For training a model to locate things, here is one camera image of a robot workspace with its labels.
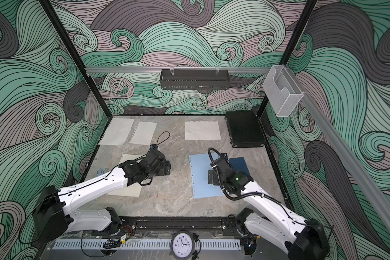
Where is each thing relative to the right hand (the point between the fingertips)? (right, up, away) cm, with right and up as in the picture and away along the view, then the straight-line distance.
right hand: (217, 176), depth 80 cm
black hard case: (+27, +24, +36) cm, 51 cm away
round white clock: (-17, -26, -13) cm, 33 cm away
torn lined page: (-46, +21, +29) cm, 59 cm away
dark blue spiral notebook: (+16, +2, +16) cm, 23 cm away
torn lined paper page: (-65, +22, +30) cm, 75 cm away
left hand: (-27, +5, 0) cm, 27 cm away
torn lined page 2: (-5, +23, +34) cm, 41 cm away
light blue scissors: (-66, -1, +10) cm, 66 cm away
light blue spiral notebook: (-7, +2, +16) cm, 18 cm away
